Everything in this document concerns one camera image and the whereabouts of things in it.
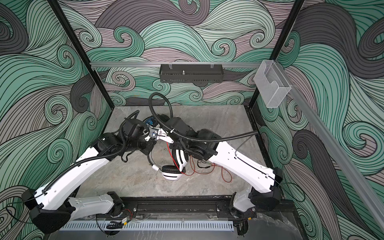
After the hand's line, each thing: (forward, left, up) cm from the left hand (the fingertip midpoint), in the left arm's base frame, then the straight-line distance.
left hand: (155, 140), depth 71 cm
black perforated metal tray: (+49, -17, +7) cm, 52 cm away
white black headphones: (-15, -10, 0) cm, 18 cm away
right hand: (+1, -10, +9) cm, 14 cm away
